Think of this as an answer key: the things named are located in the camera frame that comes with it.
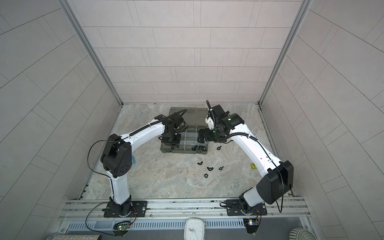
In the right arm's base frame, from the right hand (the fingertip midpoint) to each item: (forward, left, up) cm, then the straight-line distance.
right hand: (205, 139), depth 76 cm
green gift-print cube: (-9, -26, -17) cm, 33 cm away
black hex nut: (-13, +1, -18) cm, 22 cm away
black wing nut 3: (-9, -2, -18) cm, 20 cm away
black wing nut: (+5, -9, -18) cm, 21 cm away
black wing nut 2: (-5, +3, -18) cm, 19 cm away
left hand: (+6, +16, -12) cm, 21 cm away
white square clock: (-36, +8, -15) cm, 39 cm away
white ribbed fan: (-40, -38, -18) cm, 58 cm away
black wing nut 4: (-8, -8, -18) cm, 22 cm away
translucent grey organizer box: (+28, +5, -16) cm, 33 cm away
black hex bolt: (+4, +7, -16) cm, 17 cm away
